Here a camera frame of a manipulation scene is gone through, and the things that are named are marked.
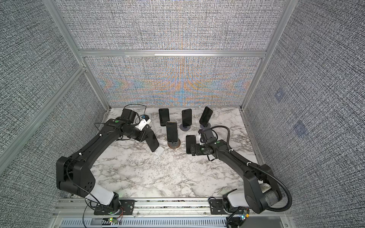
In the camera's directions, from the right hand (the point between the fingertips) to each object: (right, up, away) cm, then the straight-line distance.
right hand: (197, 148), depth 88 cm
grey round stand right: (+9, +12, +20) cm, 25 cm away
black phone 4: (+9, +21, +21) cm, 31 cm away
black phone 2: (-16, +10, +4) cm, 20 cm away
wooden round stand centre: (-15, +1, +9) cm, 17 cm away
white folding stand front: (-25, -3, +6) cm, 26 cm away
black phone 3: (-6, +20, +9) cm, 23 cm away
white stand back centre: (-23, +11, +17) cm, 31 cm away
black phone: (-23, +22, +12) cm, 34 cm away
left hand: (-30, +8, -4) cm, 31 cm away
